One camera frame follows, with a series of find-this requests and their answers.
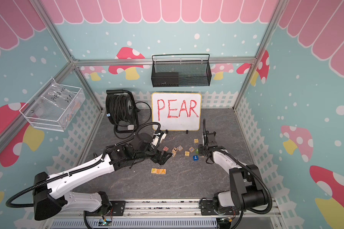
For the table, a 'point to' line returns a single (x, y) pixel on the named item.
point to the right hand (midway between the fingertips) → (203, 147)
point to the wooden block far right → (196, 140)
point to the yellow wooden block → (187, 153)
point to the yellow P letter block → (154, 170)
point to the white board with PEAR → (177, 111)
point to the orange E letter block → (158, 171)
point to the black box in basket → (166, 79)
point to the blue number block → (195, 158)
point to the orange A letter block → (163, 171)
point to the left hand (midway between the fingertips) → (164, 152)
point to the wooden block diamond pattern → (191, 149)
